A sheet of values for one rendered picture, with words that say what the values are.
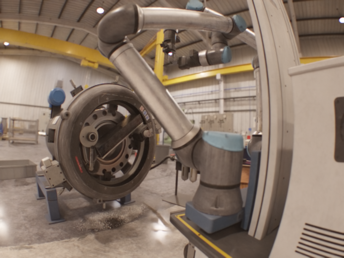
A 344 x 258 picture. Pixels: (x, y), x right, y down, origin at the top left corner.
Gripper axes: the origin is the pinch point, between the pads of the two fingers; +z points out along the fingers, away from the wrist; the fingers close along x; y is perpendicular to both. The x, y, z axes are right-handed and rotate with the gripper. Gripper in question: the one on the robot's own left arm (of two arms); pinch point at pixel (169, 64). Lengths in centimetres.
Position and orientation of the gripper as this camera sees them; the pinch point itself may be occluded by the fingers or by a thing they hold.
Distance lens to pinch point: 102.5
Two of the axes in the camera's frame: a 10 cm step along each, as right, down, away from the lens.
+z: -8.2, -0.2, 5.8
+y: 5.7, 0.6, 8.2
